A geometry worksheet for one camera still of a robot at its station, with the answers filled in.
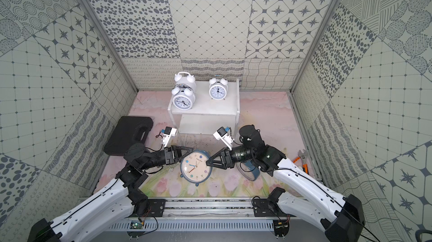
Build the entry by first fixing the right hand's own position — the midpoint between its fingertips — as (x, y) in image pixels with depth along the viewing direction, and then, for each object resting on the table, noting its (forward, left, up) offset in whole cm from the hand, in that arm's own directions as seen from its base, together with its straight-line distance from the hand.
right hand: (210, 163), depth 63 cm
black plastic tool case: (+26, +51, -19) cm, 60 cm away
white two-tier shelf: (+16, +1, +9) cm, 19 cm away
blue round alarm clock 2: (+4, -17, -16) cm, 24 cm away
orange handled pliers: (+15, -48, -25) cm, 56 cm away
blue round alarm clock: (-2, +6, 0) cm, 6 cm away
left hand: (+1, +6, +4) cm, 7 cm away
